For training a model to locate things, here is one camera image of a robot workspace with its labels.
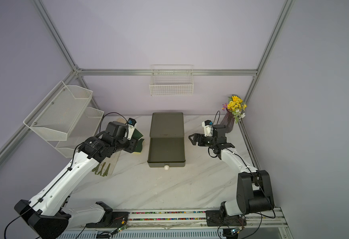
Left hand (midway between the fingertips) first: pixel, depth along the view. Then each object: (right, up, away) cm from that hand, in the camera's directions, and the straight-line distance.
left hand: (131, 142), depth 74 cm
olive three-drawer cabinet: (+17, +9, +14) cm, 23 cm away
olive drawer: (+17, -7, +8) cm, 20 cm away
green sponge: (+3, +4, -2) cm, 5 cm away
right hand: (+34, +1, +14) cm, 37 cm away
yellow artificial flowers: (+61, +21, +19) cm, 67 cm away
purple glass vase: (+62, +13, +39) cm, 75 cm away
